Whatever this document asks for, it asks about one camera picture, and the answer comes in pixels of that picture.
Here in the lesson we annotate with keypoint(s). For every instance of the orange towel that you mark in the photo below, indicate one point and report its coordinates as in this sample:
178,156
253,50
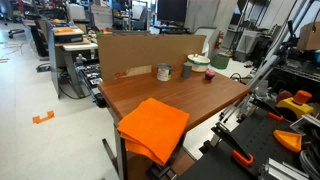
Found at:
153,128

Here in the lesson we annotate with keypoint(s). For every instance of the white tin can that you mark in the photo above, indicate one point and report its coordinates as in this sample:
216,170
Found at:
164,73

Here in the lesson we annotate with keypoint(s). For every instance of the gray cup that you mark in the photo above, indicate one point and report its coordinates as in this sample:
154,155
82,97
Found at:
186,70

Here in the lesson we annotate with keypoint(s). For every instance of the brown cardboard panel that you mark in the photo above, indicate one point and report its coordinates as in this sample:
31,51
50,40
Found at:
140,53

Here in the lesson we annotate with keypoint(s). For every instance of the white pot with teal rim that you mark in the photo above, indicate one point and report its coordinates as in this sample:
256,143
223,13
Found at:
199,64

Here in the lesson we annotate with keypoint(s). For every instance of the pink toy cupcake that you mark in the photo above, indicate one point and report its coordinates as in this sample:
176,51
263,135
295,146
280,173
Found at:
209,74

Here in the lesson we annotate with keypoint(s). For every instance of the green bin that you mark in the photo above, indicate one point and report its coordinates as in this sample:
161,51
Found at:
220,62

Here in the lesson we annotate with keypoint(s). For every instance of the black parts tray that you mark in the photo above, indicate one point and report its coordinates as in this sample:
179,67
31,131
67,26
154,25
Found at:
91,78

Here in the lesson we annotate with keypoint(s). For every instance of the white chair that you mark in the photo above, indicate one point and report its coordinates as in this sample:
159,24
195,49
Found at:
206,35

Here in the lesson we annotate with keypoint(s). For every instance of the red fire extinguisher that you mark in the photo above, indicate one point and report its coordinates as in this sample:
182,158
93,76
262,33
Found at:
219,41

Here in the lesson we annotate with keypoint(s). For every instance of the black monitor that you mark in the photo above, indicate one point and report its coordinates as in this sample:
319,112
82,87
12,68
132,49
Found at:
171,10

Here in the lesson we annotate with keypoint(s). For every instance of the gray office desk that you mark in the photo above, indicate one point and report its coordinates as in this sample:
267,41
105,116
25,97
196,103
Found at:
71,48

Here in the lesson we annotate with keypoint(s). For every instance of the black perforated base board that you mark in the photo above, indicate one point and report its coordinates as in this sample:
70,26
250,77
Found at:
253,136

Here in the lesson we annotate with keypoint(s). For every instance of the black box with orange lid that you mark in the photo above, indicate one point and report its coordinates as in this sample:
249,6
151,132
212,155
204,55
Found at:
68,35

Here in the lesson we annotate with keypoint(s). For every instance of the dark red round object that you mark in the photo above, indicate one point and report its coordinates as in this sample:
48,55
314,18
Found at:
283,96

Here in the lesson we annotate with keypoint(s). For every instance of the orange wedge block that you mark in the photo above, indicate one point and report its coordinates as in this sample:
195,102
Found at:
288,140

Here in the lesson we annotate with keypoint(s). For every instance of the yellow emergency stop button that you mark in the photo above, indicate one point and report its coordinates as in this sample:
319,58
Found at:
296,107

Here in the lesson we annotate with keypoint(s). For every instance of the silver aluminium extrusion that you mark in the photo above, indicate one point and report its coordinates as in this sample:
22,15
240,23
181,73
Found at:
305,123
283,170

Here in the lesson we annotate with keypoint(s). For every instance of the black office chair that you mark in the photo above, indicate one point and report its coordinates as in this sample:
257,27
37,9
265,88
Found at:
16,32

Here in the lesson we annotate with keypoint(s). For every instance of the cardboard box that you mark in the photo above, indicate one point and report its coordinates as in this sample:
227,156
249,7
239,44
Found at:
308,38

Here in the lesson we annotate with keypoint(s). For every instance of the metal table frame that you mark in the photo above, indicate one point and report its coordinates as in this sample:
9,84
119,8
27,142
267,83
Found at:
120,153

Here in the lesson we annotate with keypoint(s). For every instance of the silver camera tripod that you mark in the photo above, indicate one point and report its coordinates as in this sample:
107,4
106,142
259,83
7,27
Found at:
266,68

